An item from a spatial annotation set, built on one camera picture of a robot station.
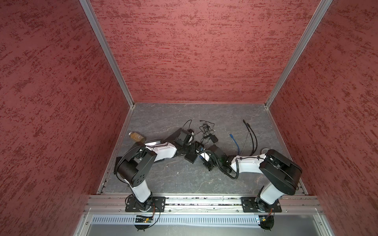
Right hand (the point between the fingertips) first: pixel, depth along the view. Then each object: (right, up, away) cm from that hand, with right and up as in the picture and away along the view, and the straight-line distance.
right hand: (202, 161), depth 90 cm
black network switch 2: (-20, +14, +7) cm, 26 cm away
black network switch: (-8, +3, -2) cm, 8 cm away
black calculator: (-33, +11, +4) cm, 35 cm away
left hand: (-5, +5, +3) cm, 8 cm away
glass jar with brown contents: (-43, +14, +5) cm, 46 cm away
